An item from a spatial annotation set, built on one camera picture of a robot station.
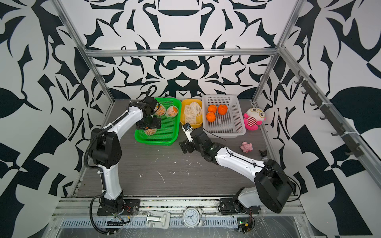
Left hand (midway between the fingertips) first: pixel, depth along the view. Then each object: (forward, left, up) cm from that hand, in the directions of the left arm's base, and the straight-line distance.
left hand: (150, 124), depth 94 cm
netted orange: (+13, -49, -4) cm, 51 cm away
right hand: (-12, -22, +4) cm, 26 cm away
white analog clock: (-49, -24, -6) cm, 55 cm away
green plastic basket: (-2, -11, -9) cm, 14 cm away
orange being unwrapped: (+16, -42, -4) cm, 45 cm away
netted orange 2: (+8, -40, -4) cm, 41 cm away
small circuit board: (-52, -49, -11) cm, 73 cm away
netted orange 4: (+12, -13, -3) cm, 18 cm away
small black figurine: (-19, -69, -8) cm, 72 cm away
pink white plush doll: (+5, -68, -3) cm, 68 cm away
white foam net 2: (+15, -24, -5) cm, 29 cm away
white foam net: (+6, -26, -4) cm, 27 cm away
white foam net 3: (+13, -30, -2) cm, 33 cm away
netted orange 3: (-2, 0, -5) cm, 5 cm away
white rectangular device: (-49, -7, -8) cm, 50 cm away
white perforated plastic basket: (+4, -54, -9) cm, 55 cm away
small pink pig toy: (-15, -59, -7) cm, 61 cm away
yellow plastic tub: (+23, -21, -5) cm, 32 cm away
